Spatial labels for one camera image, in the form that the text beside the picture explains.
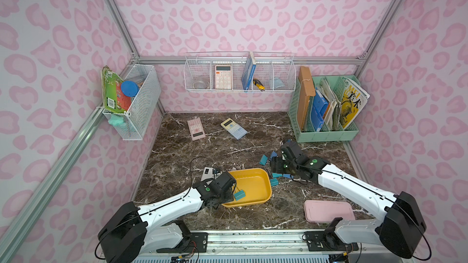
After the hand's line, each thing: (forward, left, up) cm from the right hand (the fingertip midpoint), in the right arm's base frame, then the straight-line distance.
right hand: (275, 163), depth 83 cm
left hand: (-10, +21, -8) cm, 25 cm away
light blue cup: (+43, -4, +12) cm, 45 cm away
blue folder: (+31, -25, +7) cm, 40 cm away
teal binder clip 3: (-5, 0, -10) cm, 11 cm away
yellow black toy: (+36, +7, +16) cm, 40 cm away
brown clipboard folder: (+26, -14, +21) cm, 36 cm away
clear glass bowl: (+37, +37, +15) cm, 55 cm away
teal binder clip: (-11, +16, -9) cm, 22 cm away
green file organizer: (+45, -36, +6) cm, 58 cm away
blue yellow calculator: (+28, +19, -11) cm, 36 cm away
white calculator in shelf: (+38, +25, +20) cm, 50 cm away
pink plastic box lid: (-16, -22, -15) cm, 31 cm away
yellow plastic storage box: (-4, +8, -13) cm, 16 cm away
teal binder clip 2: (+7, +4, -10) cm, 13 cm away
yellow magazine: (+35, -44, +7) cm, 57 cm away
